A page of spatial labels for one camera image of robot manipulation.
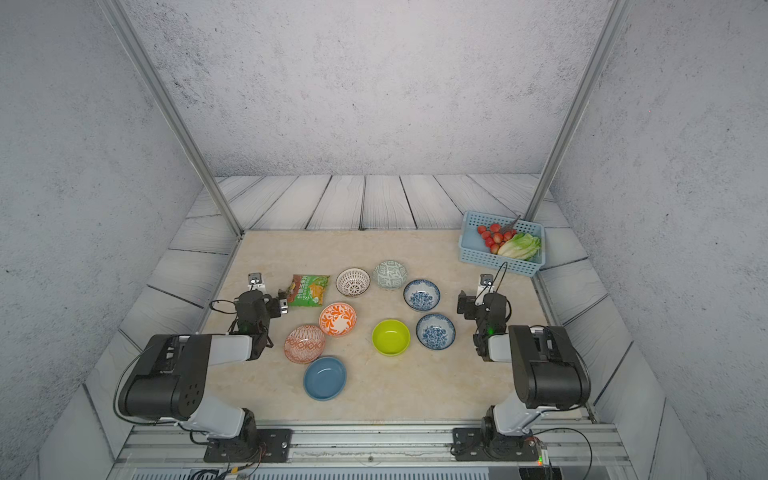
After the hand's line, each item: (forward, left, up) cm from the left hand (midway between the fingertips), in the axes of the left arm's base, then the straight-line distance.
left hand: (268, 291), depth 94 cm
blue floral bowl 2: (-12, -51, -7) cm, 53 cm away
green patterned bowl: (+9, -38, -5) cm, 39 cm away
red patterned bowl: (-15, -12, -7) cm, 20 cm away
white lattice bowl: (+6, -25, -5) cm, 27 cm away
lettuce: (+17, -85, 0) cm, 87 cm away
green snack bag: (+3, -11, -4) cm, 12 cm away
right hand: (-1, -66, 0) cm, 66 cm away
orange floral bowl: (-7, -21, -6) cm, 23 cm away
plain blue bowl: (-24, -19, -8) cm, 32 cm away
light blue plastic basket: (+16, -67, -1) cm, 69 cm away
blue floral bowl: (+2, -48, -7) cm, 49 cm away
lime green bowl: (-13, -38, -6) cm, 40 cm away
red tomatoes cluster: (+23, -77, -1) cm, 80 cm away
